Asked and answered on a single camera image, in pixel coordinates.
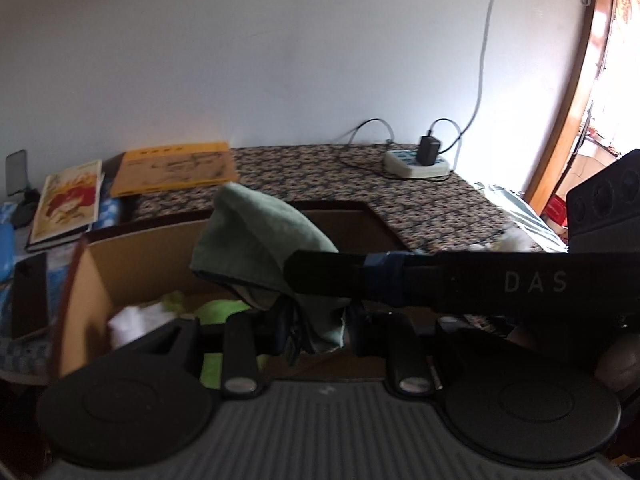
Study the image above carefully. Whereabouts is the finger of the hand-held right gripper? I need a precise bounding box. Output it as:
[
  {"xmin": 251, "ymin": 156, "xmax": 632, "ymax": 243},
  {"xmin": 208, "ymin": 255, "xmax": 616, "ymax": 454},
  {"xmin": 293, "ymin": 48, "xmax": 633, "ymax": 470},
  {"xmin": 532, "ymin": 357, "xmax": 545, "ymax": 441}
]
[{"xmin": 282, "ymin": 249, "xmax": 640, "ymax": 317}]

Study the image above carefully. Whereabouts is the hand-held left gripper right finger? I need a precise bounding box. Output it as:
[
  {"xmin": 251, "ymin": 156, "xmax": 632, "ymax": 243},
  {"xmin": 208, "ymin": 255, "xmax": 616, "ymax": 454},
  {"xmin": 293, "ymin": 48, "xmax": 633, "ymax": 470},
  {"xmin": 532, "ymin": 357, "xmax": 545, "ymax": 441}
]
[{"xmin": 349, "ymin": 302, "xmax": 522, "ymax": 401}]

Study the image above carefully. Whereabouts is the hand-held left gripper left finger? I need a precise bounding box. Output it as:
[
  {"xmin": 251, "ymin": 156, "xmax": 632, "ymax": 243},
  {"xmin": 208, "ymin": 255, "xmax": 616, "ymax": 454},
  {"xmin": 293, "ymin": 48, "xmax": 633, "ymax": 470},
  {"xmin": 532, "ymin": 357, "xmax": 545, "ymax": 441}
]
[{"xmin": 114, "ymin": 304, "xmax": 302, "ymax": 401}]

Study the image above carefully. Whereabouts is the bright green plush toy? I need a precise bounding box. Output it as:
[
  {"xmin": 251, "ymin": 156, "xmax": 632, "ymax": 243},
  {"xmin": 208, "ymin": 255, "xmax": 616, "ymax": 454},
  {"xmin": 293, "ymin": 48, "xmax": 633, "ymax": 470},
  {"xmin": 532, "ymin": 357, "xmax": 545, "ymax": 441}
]
[{"xmin": 160, "ymin": 290, "xmax": 256, "ymax": 391}]

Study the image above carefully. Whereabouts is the green towel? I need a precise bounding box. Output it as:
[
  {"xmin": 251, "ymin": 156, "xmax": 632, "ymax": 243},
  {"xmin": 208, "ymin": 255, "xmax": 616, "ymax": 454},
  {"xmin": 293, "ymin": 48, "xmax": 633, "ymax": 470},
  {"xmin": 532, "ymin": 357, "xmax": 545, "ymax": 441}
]
[{"xmin": 190, "ymin": 182, "xmax": 352, "ymax": 357}]

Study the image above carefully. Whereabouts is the white fluffy plush toy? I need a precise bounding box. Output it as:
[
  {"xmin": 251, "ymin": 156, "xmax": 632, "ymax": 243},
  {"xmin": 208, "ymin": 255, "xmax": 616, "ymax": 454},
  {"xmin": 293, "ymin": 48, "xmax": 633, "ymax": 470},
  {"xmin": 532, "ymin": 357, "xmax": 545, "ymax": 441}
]
[{"xmin": 107, "ymin": 302, "xmax": 174, "ymax": 350}]

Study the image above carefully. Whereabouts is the brown cardboard box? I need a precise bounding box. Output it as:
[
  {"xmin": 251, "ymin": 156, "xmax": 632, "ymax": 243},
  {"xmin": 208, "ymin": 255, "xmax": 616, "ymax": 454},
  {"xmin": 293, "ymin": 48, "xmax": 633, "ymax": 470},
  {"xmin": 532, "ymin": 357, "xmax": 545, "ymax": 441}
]
[{"xmin": 47, "ymin": 200, "xmax": 426, "ymax": 386}]

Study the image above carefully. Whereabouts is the red box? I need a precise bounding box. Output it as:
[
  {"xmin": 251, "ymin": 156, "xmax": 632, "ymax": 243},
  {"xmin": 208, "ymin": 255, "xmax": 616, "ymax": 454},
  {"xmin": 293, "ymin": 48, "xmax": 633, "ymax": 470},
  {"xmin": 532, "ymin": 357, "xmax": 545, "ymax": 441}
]
[{"xmin": 542, "ymin": 195, "xmax": 569, "ymax": 227}]

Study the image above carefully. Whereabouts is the pale striped sheet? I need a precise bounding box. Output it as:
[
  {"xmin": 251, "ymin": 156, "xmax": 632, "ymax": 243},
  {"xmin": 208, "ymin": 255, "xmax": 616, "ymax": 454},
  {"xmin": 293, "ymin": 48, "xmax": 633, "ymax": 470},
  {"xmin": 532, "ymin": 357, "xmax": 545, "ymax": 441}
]
[{"xmin": 475, "ymin": 182, "xmax": 569, "ymax": 253}]

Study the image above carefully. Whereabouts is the white power strip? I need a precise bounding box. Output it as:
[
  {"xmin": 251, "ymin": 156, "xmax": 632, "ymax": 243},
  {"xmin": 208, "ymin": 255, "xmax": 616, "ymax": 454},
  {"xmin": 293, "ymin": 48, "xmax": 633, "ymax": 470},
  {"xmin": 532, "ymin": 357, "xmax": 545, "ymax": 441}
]
[{"xmin": 384, "ymin": 147, "xmax": 451, "ymax": 179}]

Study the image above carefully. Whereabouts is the black charger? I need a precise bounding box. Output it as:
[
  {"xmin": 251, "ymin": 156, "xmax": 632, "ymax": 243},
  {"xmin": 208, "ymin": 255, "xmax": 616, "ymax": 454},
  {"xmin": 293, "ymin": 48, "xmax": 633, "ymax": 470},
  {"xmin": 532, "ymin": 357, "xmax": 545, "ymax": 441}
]
[{"xmin": 419, "ymin": 135, "xmax": 441, "ymax": 166}]

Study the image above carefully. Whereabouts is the yellow cover book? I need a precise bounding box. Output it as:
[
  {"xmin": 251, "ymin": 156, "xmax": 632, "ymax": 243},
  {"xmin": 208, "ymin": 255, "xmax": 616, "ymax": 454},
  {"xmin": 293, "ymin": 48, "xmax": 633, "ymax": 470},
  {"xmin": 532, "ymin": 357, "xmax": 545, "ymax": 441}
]
[{"xmin": 109, "ymin": 141, "xmax": 240, "ymax": 198}]

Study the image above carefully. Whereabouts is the illustrated white cover book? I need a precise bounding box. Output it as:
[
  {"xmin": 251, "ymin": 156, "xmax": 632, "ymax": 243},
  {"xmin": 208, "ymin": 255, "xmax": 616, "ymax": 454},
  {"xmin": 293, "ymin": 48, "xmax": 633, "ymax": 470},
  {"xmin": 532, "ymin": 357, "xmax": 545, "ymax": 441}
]
[{"xmin": 25, "ymin": 160, "xmax": 103, "ymax": 253}]

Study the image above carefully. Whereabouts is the flat black smartphone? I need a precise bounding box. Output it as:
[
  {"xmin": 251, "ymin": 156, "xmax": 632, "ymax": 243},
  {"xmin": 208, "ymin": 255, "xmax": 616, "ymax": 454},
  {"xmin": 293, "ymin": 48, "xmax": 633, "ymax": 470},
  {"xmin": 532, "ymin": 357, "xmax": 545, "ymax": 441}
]
[{"xmin": 11, "ymin": 252, "xmax": 50, "ymax": 340}]

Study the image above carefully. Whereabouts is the blue checkered cloth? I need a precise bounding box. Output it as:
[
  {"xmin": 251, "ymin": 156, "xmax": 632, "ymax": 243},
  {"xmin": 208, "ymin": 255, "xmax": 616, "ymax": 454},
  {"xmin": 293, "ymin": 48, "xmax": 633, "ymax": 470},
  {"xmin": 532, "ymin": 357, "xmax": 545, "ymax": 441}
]
[{"xmin": 0, "ymin": 199, "xmax": 123, "ymax": 377}]

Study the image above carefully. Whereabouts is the small dark stand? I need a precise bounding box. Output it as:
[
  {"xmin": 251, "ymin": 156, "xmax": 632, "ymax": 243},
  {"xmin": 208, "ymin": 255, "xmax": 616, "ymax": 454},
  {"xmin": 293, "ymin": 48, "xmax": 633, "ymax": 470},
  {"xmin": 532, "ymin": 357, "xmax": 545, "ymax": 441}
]
[{"xmin": 12, "ymin": 189, "xmax": 42, "ymax": 229}]

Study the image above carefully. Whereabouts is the upright grey smartphone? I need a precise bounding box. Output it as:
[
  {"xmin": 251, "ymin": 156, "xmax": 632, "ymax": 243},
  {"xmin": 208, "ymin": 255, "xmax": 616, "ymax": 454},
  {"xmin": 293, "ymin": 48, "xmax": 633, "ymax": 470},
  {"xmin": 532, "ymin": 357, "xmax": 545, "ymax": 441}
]
[{"xmin": 6, "ymin": 149, "xmax": 29, "ymax": 196}]

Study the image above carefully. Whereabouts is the wooden door frame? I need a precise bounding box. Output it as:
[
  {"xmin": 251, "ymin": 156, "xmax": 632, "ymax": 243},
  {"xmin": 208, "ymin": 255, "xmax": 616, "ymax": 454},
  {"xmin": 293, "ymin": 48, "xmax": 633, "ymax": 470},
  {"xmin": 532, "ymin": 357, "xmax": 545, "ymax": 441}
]
[{"xmin": 525, "ymin": 0, "xmax": 616, "ymax": 211}]

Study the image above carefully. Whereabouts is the black charger cable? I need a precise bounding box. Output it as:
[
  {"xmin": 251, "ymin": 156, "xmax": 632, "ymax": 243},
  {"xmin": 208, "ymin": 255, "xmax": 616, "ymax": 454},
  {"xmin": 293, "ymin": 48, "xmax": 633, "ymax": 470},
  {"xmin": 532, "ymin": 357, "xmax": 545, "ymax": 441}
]
[{"xmin": 429, "ymin": 118, "xmax": 462, "ymax": 161}]

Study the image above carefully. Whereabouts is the thin black cable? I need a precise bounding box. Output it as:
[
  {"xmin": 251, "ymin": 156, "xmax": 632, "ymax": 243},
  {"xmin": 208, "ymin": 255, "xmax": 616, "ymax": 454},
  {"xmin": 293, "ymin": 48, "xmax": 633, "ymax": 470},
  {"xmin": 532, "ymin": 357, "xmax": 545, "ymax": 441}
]
[{"xmin": 339, "ymin": 118, "xmax": 397, "ymax": 177}]

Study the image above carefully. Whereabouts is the power strip cord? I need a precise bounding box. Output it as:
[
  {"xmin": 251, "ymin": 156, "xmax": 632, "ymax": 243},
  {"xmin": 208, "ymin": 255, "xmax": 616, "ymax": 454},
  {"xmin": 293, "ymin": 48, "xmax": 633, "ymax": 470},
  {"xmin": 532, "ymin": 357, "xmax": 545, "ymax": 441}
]
[{"xmin": 447, "ymin": 0, "xmax": 497, "ymax": 181}]

